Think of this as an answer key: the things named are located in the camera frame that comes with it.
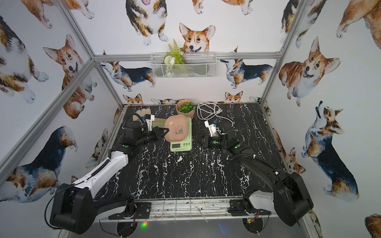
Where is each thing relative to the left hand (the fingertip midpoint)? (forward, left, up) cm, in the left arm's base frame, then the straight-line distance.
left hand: (171, 127), depth 79 cm
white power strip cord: (+32, -22, -22) cm, 44 cm away
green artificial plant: (+23, -7, -9) cm, 25 cm away
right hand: (-7, -12, -1) cm, 14 cm away
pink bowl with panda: (+2, -3, 0) cm, 4 cm away
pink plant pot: (+19, -9, -12) cm, 24 cm away
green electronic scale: (-9, -8, -4) cm, 12 cm away
